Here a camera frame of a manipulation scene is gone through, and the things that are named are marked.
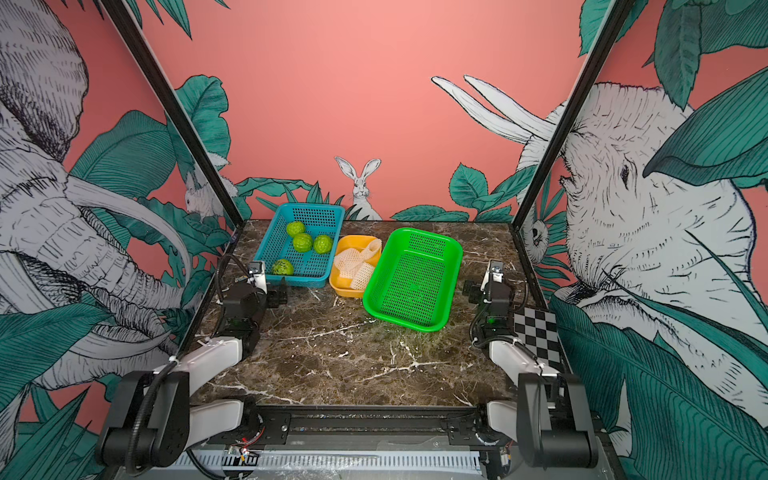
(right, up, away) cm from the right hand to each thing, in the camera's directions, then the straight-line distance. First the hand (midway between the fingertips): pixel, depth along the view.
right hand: (485, 269), depth 88 cm
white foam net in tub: (-40, +1, +13) cm, 42 cm away
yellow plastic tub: (-46, -6, +12) cm, 48 cm away
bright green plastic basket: (-20, -5, +17) cm, 27 cm away
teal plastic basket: (-58, -1, +20) cm, 61 cm away
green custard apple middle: (-61, +9, +19) cm, 65 cm away
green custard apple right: (-54, +8, +19) cm, 57 cm away
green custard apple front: (-65, 0, +11) cm, 66 cm away
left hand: (-66, -1, +1) cm, 66 cm away
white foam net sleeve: (-35, +7, +14) cm, 38 cm away
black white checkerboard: (+17, -19, +2) cm, 25 cm away
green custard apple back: (-65, +14, +23) cm, 70 cm away
